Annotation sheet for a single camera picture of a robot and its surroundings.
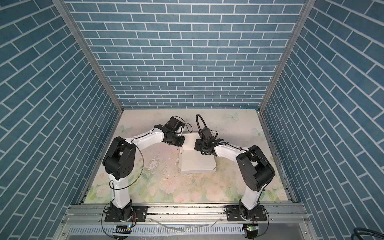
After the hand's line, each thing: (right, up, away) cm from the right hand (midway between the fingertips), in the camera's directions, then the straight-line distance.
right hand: (194, 144), depth 94 cm
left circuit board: (-34, -39, -22) cm, 56 cm away
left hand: (-8, +1, +2) cm, 8 cm away
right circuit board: (+29, -40, -20) cm, 54 cm away
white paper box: (-2, -9, -4) cm, 10 cm away
